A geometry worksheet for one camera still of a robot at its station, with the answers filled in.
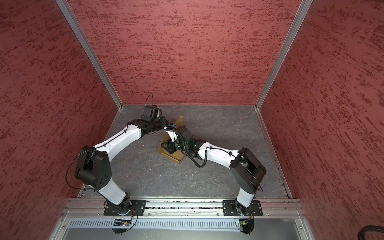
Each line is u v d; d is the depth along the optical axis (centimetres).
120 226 72
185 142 64
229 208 74
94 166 45
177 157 92
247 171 45
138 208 74
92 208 76
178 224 77
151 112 70
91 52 88
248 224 72
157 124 76
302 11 72
